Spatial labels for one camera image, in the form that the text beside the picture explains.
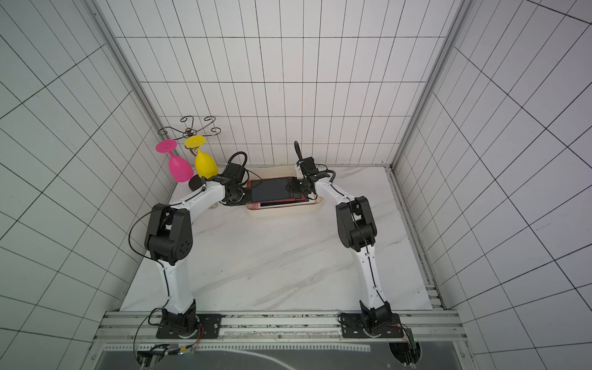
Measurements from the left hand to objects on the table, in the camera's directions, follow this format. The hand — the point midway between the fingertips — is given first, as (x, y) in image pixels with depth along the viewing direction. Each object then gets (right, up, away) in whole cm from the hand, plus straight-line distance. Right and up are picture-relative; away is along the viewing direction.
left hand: (245, 202), depth 98 cm
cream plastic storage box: (+14, -3, 0) cm, 15 cm away
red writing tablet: (+11, +5, +2) cm, 12 cm away
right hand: (+21, +9, +6) cm, 24 cm away
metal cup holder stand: (-25, +29, -8) cm, 39 cm away
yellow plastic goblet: (-14, +16, -11) cm, 23 cm away
